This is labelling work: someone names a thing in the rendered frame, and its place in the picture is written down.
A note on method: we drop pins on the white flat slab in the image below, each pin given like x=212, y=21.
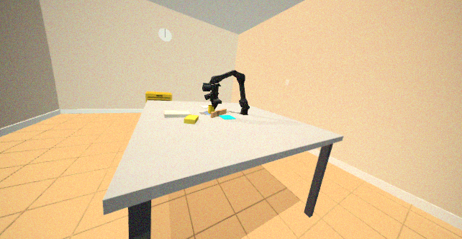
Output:
x=176, y=113

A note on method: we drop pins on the yellow cup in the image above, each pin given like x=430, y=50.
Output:
x=210, y=109

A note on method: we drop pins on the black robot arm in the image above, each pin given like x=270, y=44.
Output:
x=240, y=79

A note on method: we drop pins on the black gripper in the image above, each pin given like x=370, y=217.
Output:
x=215, y=101

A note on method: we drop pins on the yellow cube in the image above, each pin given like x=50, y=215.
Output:
x=191, y=119

